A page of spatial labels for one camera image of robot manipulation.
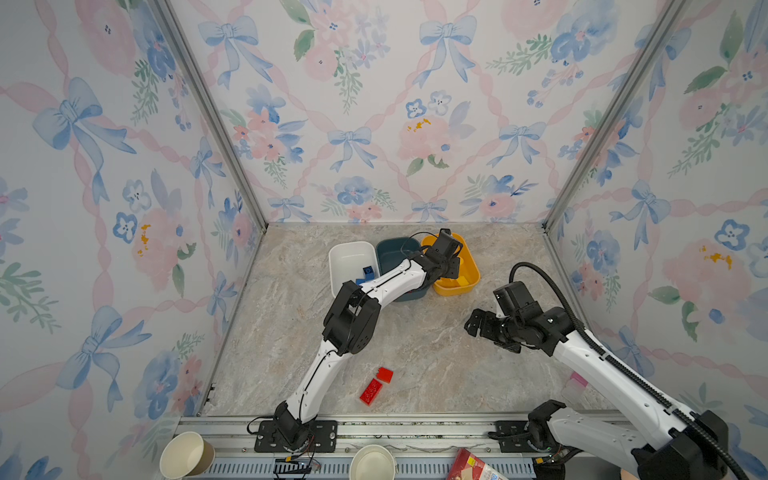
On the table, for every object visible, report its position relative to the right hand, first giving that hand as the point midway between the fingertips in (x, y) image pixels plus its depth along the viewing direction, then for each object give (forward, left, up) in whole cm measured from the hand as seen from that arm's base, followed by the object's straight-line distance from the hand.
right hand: (477, 329), depth 80 cm
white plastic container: (+30, +39, -9) cm, 50 cm away
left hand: (+24, +3, -2) cm, 24 cm away
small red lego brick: (-8, +25, -12) cm, 29 cm away
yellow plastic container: (+27, -4, -10) cm, 29 cm away
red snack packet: (-29, +5, -8) cm, 31 cm away
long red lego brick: (-14, +28, -11) cm, 33 cm away
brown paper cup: (-28, +73, -14) cm, 80 cm away
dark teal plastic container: (+39, +23, -15) cm, 48 cm away
